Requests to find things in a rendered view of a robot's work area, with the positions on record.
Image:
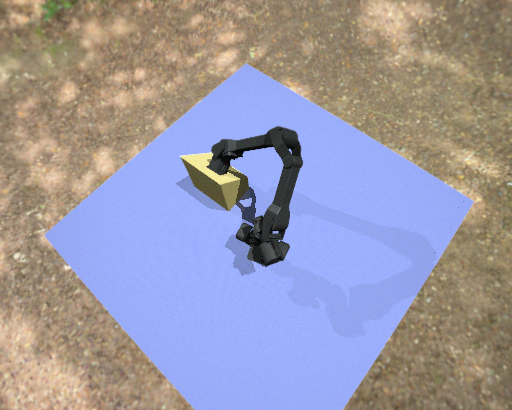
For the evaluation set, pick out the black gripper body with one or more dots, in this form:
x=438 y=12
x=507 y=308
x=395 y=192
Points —
x=244 y=234

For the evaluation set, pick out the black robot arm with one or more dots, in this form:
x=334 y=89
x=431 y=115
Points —
x=277 y=215

